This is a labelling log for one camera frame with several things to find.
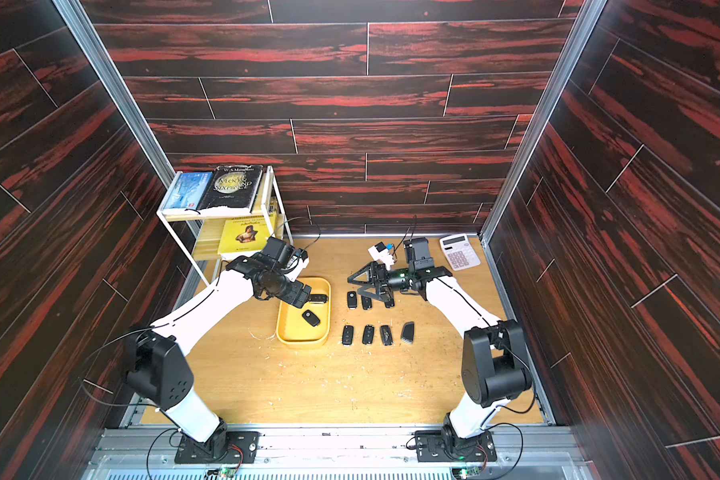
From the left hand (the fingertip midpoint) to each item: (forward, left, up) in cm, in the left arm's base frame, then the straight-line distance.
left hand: (299, 290), depth 87 cm
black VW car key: (-2, -2, -13) cm, 13 cm away
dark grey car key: (-6, -33, -14) cm, 37 cm away
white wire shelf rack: (+34, +49, -10) cm, 61 cm away
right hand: (-2, -18, +6) cm, 19 cm away
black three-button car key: (-7, -21, -13) cm, 26 cm away
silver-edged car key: (-7, -26, -13) cm, 30 cm away
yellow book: (+18, +20, +5) cm, 28 cm away
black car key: (+6, -15, -14) cm, 21 cm away
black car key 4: (-7, -14, -14) cm, 21 cm away
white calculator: (+28, -56, -12) cm, 64 cm away
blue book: (+21, +33, +20) cm, 44 cm away
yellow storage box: (-4, -1, -14) cm, 15 cm away
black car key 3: (+4, -28, -12) cm, 31 cm away
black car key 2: (+4, -20, -12) cm, 24 cm away
